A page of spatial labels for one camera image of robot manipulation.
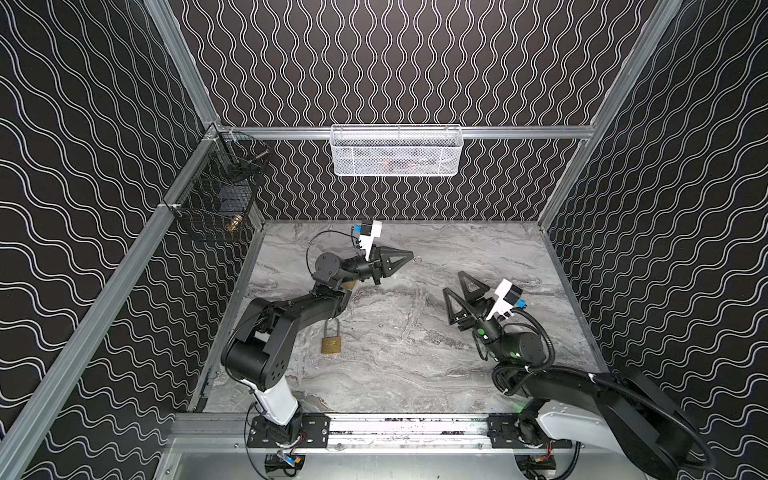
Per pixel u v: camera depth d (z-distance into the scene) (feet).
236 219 2.66
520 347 1.88
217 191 2.99
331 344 2.90
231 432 2.50
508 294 1.96
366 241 2.22
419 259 2.35
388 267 2.31
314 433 2.43
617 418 6.43
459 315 2.05
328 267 2.10
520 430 2.18
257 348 1.53
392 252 2.27
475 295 2.34
